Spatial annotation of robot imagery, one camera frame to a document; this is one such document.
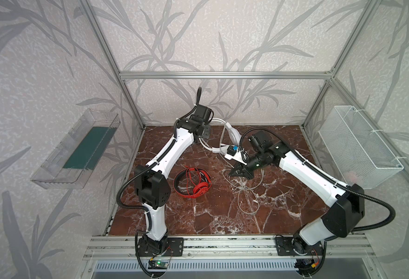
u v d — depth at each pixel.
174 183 0.90
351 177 0.72
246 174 0.64
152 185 0.48
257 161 0.64
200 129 0.61
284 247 0.72
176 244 0.74
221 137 0.80
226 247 0.75
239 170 0.68
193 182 0.95
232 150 0.65
